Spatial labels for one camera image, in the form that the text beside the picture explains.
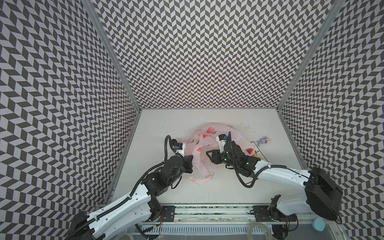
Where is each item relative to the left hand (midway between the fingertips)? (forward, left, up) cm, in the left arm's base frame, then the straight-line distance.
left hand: (193, 157), depth 76 cm
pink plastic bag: (+10, -6, +2) cm, 11 cm away
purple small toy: (+18, -45, -13) cm, 50 cm away
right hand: (+3, -9, -4) cm, 10 cm away
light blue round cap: (-27, -60, -16) cm, 68 cm away
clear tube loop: (-31, -25, -12) cm, 42 cm away
